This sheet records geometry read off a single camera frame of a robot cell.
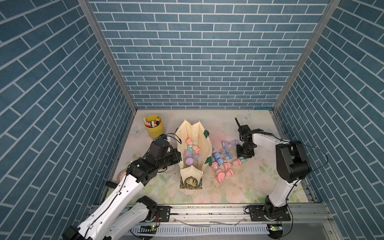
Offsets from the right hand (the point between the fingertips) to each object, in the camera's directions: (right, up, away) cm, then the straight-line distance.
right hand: (241, 156), depth 95 cm
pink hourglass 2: (-9, -4, -7) cm, 12 cm away
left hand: (-34, +6, -21) cm, 40 cm away
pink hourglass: (-30, +5, -2) cm, 30 cm away
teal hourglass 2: (0, -1, -6) cm, 6 cm away
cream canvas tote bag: (-31, -7, -16) cm, 36 cm away
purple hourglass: (-10, +8, +2) cm, 13 cm away
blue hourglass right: (-10, +2, -1) cm, 10 cm away
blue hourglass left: (-16, +1, -3) cm, 16 cm away
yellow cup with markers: (-56, +20, -1) cm, 59 cm away
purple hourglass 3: (-29, +2, -5) cm, 29 cm away
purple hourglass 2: (-33, 0, -13) cm, 35 cm away
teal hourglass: (-33, +5, 0) cm, 33 cm away
